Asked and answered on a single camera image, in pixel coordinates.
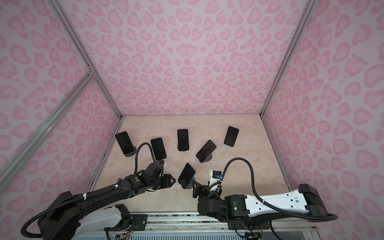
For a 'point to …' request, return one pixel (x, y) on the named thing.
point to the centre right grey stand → (209, 158)
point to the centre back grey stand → (178, 147)
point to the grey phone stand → (190, 185)
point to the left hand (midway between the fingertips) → (174, 179)
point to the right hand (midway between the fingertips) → (198, 186)
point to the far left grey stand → (131, 153)
